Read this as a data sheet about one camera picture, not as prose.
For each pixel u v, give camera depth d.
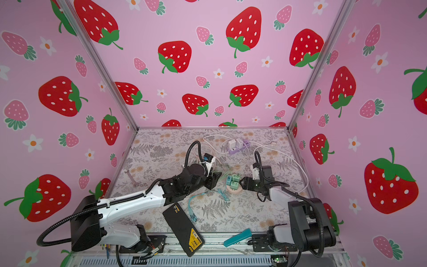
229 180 0.88
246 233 0.76
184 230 0.77
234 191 0.88
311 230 0.42
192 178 0.56
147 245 0.72
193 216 0.82
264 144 1.11
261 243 0.73
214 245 0.75
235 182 0.86
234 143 1.03
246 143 1.11
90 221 0.40
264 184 0.71
